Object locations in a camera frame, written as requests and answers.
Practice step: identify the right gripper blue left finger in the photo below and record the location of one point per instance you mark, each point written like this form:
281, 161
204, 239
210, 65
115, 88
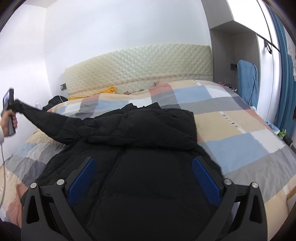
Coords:
48, 212

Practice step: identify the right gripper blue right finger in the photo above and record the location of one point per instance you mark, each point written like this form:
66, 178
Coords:
240, 212

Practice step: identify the black puffer jacket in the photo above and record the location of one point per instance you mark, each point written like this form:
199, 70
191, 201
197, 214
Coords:
143, 187

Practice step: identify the light blue clothes heap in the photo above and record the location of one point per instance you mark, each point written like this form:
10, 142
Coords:
274, 128

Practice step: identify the person's left hand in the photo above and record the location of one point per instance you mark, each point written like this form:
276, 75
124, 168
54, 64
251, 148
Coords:
9, 123

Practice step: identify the white spray bottle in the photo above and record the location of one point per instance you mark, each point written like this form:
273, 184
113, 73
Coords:
37, 105

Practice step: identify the plaid patchwork bed quilt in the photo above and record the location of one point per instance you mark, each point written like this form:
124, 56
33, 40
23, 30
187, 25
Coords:
232, 133

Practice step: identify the yellow pillow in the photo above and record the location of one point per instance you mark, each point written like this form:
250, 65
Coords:
110, 90

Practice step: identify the blue curtain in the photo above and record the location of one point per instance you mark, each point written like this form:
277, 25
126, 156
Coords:
284, 118

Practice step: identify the cream quilted headboard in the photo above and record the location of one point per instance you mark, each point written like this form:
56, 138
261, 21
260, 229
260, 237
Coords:
136, 69

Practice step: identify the blue towel-covered chair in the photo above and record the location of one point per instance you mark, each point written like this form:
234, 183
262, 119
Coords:
248, 86

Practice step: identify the white grey wardrobe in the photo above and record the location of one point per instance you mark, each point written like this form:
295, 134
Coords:
238, 30

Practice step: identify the wall socket with charger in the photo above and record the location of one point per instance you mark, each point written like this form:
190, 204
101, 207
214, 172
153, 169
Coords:
63, 87

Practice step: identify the black door handle hook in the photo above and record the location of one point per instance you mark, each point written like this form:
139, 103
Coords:
268, 47

